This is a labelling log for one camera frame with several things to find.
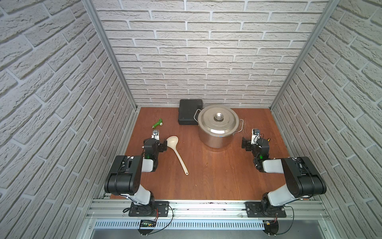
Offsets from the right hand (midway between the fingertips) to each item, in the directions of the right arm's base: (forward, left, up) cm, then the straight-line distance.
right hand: (252, 137), depth 94 cm
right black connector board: (-47, +4, -6) cm, 48 cm away
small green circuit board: (-42, +64, -8) cm, 77 cm away
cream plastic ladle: (+2, +53, -3) cm, 53 cm away
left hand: (+4, +66, +1) cm, 66 cm away
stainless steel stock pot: (+1, +23, -5) cm, 23 cm away
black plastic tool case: (+28, +42, 0) cm, 51 cm away
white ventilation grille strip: (-42, +69, -5) cm, 81 cm away
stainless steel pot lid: (+7, +23, +11) cm, 26 cm away
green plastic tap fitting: (+19, +63, -3) cm, 66 cm away
